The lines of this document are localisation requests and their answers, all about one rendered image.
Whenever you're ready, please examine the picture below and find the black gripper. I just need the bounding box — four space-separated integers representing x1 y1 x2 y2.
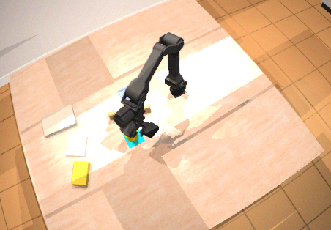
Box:
115 107 159 138

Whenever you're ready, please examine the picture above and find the light wooden flat bar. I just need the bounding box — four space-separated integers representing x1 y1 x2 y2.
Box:
108 104 151 121

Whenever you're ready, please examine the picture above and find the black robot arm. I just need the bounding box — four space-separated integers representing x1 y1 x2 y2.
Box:
113 32 188 138

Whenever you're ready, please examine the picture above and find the cream flat rectangular slab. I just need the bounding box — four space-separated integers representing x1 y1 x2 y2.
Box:
41 104 78 138

